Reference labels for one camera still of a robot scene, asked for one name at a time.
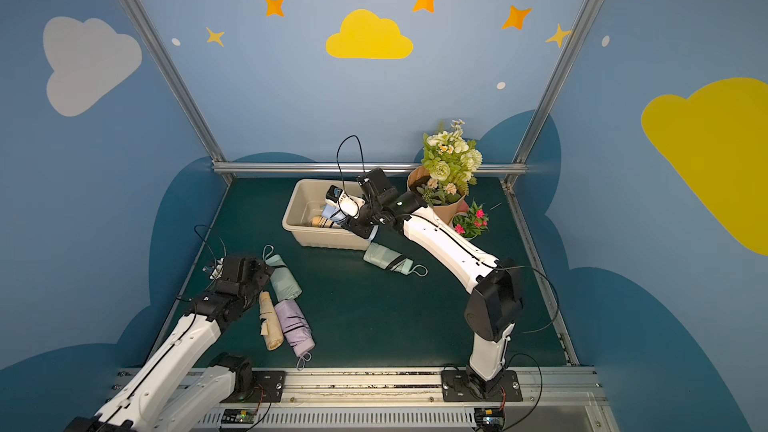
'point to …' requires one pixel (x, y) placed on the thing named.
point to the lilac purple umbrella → (296, 330)
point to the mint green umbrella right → (385, 258)
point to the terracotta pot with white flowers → (450, 164)
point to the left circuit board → (238, 416)
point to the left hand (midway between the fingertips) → (262, 270)
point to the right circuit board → (489, 418)
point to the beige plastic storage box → (306, 202)
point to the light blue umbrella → (333, 213)
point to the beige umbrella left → (269, 322)
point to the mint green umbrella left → (284, 284)
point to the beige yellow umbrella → (320, 221)
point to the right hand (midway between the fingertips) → (352, 213)
